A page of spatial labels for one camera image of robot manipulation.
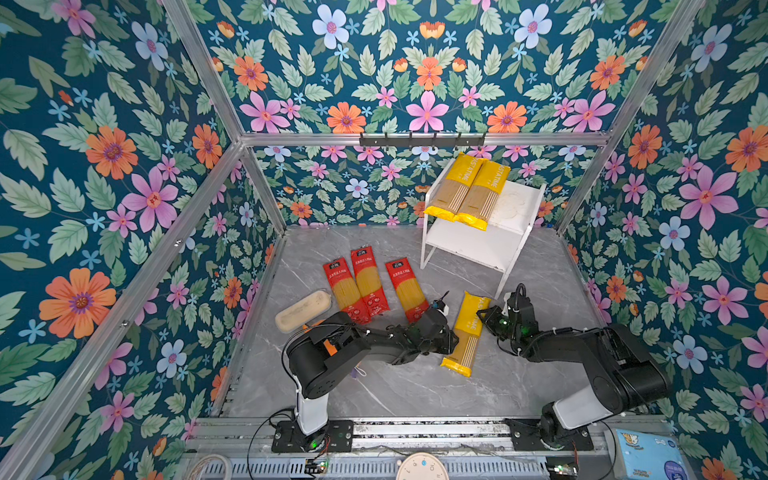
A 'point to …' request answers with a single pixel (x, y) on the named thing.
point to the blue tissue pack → (651, 456)
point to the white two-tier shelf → (497, 247)
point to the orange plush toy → (331, 349)
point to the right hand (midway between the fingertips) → (477, 311)
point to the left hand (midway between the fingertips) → (462, 336)
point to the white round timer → (422, 466)
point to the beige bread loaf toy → (304, 311)
